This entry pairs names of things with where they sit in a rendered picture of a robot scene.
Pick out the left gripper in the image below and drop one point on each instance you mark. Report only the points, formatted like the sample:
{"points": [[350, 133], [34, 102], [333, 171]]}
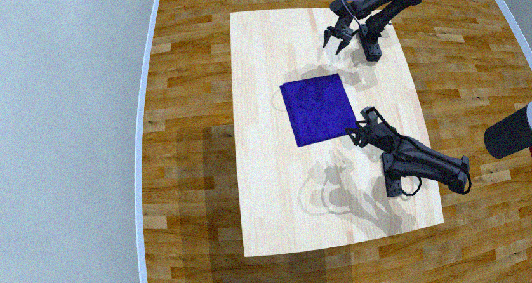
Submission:
{"points": [[365, 134]]}

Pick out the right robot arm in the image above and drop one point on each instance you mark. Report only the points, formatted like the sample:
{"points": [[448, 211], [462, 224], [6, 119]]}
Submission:
{"points": [[375, 24]]}

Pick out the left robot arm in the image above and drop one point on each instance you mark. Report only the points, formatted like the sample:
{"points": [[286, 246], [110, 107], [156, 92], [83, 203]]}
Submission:
{"points": [[425, 163]]}

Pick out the dark blue towel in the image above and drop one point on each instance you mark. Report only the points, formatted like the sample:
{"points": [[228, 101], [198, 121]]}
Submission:
{"points": [[318, 109]]}

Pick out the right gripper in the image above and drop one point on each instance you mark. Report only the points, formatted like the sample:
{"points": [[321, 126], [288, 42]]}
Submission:
{"points": [[336, 32]]}

